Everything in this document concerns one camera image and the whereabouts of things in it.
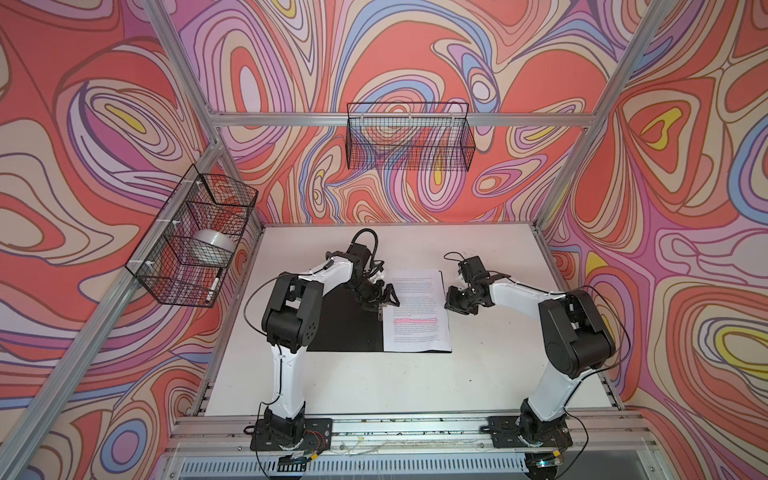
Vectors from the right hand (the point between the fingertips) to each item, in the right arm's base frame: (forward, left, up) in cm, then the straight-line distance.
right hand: (449, 311), depth 95 cm
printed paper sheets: (-4, +10, 0) cm, 11 cm away
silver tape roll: (+6, +63, +32) cm, 71 cm away
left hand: (+1, +19, +4) cm, 19 cm away
